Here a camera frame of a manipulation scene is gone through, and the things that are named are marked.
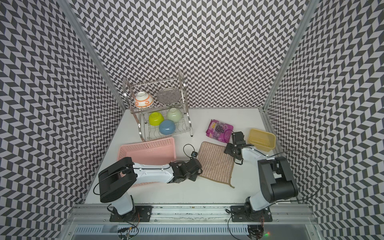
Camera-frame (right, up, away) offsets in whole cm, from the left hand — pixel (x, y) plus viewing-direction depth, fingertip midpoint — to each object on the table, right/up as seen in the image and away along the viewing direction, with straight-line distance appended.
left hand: (193, 172), depth 87 cm
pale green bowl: (-14, +35, +16) cm, 41 cm away
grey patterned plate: (-13, +44, -7) cm, 46 cm away
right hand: (+23, +10, +7) cm, 26 cm away
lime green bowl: (-26, +32, +12) cm, 43 cm away
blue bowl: (-18, +26, +9) cm, 33 cm away
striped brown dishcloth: (+13, +4, +2) cm, 14 cm away
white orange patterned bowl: (-27, +41, -9) cm, 50 cm away
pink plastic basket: (-20, +12, +1) cm, 23 cm away
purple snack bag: (+17, +24, +12) cm, 31 cm away
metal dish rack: (-19, +38, -2) cm, 43 cm away
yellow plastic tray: (+44, +18, +9) cm, 49 cm away
